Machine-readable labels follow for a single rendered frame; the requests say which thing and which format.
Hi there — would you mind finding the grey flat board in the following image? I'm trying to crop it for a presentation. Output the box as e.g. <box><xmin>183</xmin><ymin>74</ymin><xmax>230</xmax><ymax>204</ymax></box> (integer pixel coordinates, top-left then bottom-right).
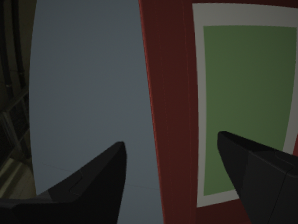
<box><xmin>28</xmin><ymin>0</ymin><xmax>164</xmax><ymax>224</ymax></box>

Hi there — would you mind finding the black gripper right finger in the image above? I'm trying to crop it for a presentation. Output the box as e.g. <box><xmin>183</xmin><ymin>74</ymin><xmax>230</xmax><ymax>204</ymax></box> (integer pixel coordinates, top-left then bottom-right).
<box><xmin>217</xmin><ymin>131</ymin><xmax>298</xmax><ymax>224</ymax></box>

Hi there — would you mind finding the red-brown picture frame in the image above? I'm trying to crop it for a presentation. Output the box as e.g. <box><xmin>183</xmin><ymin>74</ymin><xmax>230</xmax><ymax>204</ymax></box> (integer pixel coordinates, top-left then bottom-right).
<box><xmin>138</xmin><ymin>0</ymin><xmax>298</xmax><ymax>224</ymax></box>

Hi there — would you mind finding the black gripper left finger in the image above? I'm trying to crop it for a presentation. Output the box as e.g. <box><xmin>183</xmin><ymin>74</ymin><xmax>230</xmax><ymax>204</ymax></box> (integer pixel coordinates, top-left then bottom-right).
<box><xmin>0</xmin><ymin>141</ymin><xmax>128</xmax><ymax>224</ymax></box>

